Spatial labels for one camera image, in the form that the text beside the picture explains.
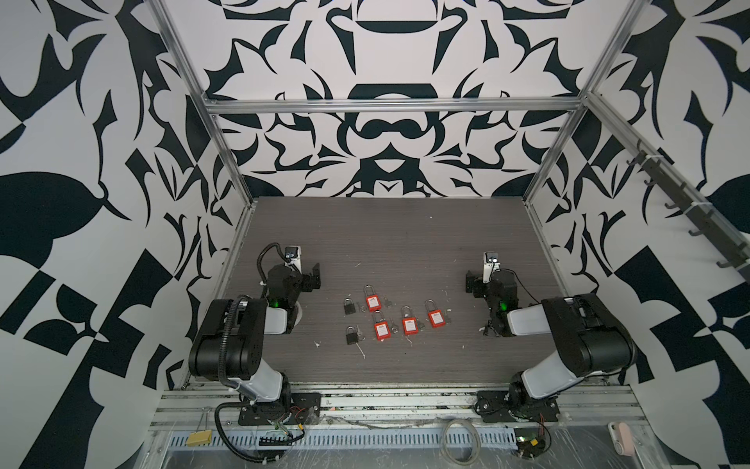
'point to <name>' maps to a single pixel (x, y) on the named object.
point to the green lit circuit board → (529, 442)
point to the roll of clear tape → (299, 313)
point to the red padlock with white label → (435, 317)
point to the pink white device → (621, 438)
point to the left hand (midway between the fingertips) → (301, 258)
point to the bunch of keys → (486, 328)
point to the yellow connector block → (200, 438)
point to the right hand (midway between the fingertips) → (489, 267)
